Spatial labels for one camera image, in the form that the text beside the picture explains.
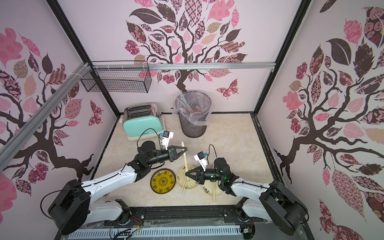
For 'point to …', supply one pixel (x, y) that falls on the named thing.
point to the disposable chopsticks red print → (214, 192)
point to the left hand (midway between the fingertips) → (188, 153)
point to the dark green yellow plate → (163, 181)
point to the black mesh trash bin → (189, 130)
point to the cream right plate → (207, 188)
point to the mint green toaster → (142, 121)
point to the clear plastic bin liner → (196, 105)
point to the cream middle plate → (181, 177)
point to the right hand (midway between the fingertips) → (187, 173)
